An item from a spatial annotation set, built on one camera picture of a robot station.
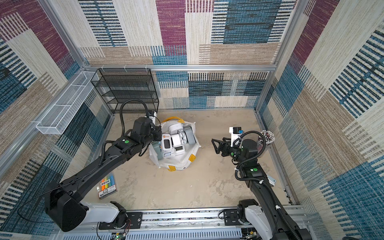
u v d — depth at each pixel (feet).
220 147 2.25
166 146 2.88
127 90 3.61
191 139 2.93
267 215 1.50
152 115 2.25
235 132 2.18
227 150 2.22
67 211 1.28
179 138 2.93
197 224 2.39
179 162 2.93
